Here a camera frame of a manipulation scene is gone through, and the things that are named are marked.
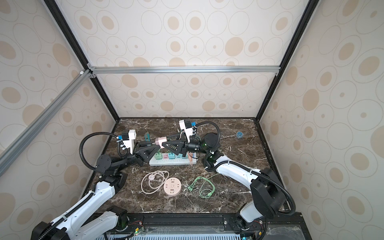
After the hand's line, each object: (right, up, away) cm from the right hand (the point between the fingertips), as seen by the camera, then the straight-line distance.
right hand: (164, 145), depth 60 cm
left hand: (-1, -2, -2) cm, 3 cm away
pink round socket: (0, -25, +23) cm, 34 cm away
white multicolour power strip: (+2, -12, +33) cm, 35 cm away
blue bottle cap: (+45, +4, +48) cm, 66 cm away
